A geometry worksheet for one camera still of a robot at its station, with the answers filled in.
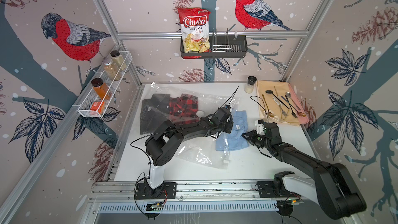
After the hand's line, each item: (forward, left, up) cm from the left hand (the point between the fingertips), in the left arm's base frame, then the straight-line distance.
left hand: (234, 123), depth 88 cm
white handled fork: (+20, -35, -8) cm, 41 cm away
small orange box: (-7, +63, +26) cm, 68 cm away
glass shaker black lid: (+32, -15, -5) cm, 36 cm away
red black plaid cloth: (+13, +32, -6) cm, 35 cm away
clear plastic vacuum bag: (-14, +20, -6) cm, 25 cm away
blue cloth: (-8, 0, -5) cm, 10 cm away
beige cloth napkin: (+33, -39, -7) cm, 52 cm away
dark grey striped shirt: (+11, +51, -6) cm, 52 cm away
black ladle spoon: (+31, -32, -8) cm, 45 cm away
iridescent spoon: (+27, -44, -7) cm, 52 cm away
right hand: (-5, -4, -4) cm, 7 cm away
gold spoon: (+11, -26, -8) cm, 29 cm away
